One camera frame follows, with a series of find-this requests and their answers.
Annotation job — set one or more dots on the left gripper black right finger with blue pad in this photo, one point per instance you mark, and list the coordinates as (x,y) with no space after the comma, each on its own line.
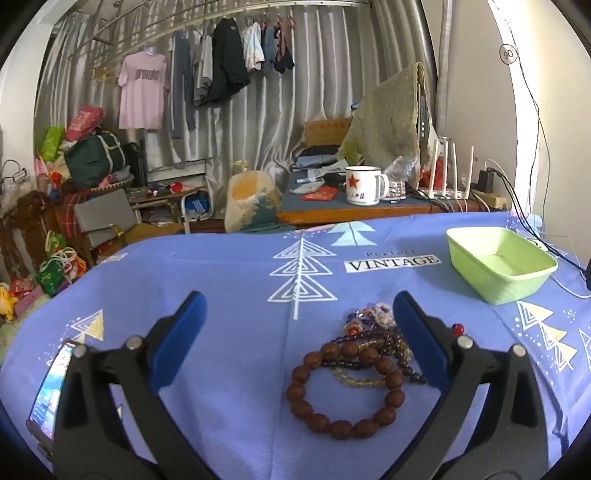
(509,440)

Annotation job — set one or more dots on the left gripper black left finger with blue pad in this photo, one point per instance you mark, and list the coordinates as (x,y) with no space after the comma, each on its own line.
(90,441)

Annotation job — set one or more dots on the smartphone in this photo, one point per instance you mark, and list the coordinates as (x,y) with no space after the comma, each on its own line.
(41,420)

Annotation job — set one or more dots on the green plastic tray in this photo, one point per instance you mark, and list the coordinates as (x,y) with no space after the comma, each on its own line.
(499,264)

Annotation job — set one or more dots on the blue printed tablecloth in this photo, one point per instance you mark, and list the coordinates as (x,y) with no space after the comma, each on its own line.
(271,299)

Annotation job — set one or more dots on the white wifi router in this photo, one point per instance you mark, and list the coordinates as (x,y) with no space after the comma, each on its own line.
(444,176)

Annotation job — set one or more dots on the black power adapter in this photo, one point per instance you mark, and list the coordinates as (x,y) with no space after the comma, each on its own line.
(485,181)

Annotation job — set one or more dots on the small jar with label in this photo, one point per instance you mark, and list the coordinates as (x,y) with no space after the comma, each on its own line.
(396,191)

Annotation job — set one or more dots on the dark green duffel bag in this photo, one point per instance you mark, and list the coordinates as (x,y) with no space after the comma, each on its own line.
(93,158)

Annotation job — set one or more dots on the beige printed sack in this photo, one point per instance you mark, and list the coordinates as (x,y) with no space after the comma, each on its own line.
(253,201)

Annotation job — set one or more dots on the white enamel mug red star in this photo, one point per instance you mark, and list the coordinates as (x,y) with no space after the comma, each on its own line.
(365,185)

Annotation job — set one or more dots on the red envelope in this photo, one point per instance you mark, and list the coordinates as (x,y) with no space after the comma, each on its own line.
(324,193)

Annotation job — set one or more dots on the wooden side table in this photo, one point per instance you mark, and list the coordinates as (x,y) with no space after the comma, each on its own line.
(295,211)

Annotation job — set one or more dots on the beige dotted cloth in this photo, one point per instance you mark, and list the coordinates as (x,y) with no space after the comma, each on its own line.
(384,131)

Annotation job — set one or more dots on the pink t-shirt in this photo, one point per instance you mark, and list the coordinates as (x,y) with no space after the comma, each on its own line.
(142,81)

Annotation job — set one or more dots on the cardboard box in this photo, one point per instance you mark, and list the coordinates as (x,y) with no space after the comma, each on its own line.
(330,132)

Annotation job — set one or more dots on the black hanging shirt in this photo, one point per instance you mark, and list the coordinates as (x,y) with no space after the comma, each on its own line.
(229,73)

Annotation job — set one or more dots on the grey blue hanging trousers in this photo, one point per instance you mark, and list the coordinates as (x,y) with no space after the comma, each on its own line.
(180,98)

